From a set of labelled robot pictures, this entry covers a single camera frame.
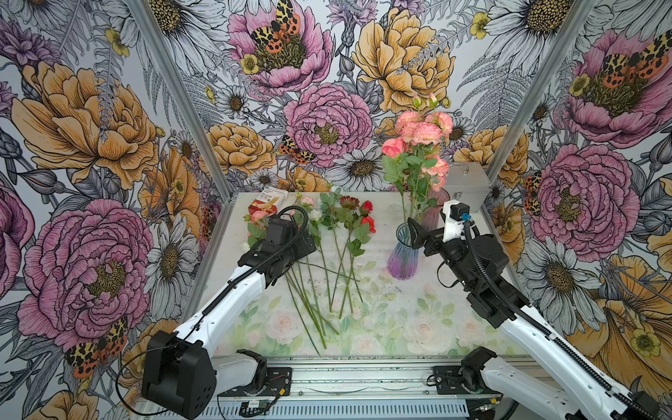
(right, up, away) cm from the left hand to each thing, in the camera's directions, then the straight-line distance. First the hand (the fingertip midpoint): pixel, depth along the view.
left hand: (300, 251), depth 84 cm
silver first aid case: (+64, +25, +25) cm, 73 cm away
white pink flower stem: (+4, +13, +27) cm, 30 cm away
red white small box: (-18, +19, +32) cm, 41 cm away
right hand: (+34, +10, -14) cm, 38 cm away
